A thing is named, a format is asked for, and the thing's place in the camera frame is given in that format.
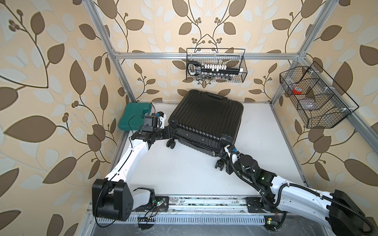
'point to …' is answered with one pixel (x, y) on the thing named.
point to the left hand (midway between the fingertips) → (168, 129)
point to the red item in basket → (296, 92)
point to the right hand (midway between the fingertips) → (221, 156)
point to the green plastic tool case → (132, 117)
